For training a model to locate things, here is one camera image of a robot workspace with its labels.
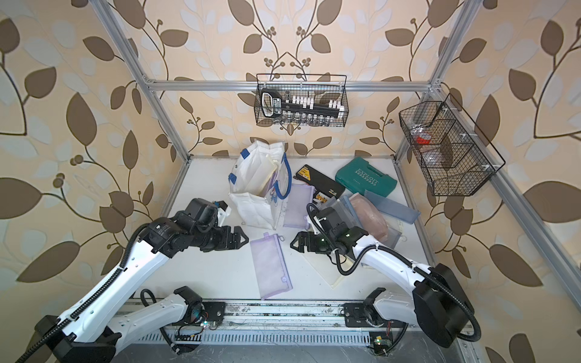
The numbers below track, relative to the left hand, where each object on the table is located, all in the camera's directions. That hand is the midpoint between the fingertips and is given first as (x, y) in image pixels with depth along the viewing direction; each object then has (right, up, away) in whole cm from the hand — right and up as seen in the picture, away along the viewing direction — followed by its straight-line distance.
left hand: (236, 240), depth 71 cm
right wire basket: (+73, +29, +6) cm, 79 cm away
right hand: (+20, -5, +10) cm, 23 cm away
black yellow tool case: (+32, +17, +34) cm, 50 cm away
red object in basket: (+65, +34, +10) cm, 74 cm away
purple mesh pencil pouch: (+21, +12, +32) cm, 40 cm away
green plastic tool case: (+49, +21, +37) cm, 65 cm away
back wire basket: (+28, +54, +25) cm, 66 cm away
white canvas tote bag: (+8, +7, +15) cm, 19 cm away
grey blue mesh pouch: (+64, +6, +32) cm, 71 cm away
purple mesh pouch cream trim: (+4, +21, +30) cm, 37 cm away
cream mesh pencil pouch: (+31, -15, +12) cm, 37 cm away
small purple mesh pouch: (+9, -15, +16) cm, 23 cm away
